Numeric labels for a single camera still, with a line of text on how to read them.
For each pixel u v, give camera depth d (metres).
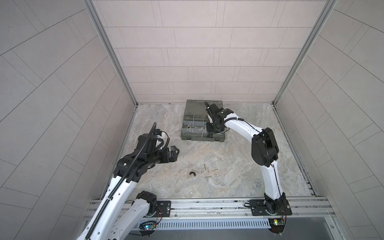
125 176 0.42
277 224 0.68
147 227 0.64
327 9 0.72
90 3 0.70
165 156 0.60
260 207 0.71
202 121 1.02
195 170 0.83
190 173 0.82
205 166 0.85
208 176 0.81
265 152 0.53
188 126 1.01
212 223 0.68
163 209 0.71
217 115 0.70
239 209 0.72
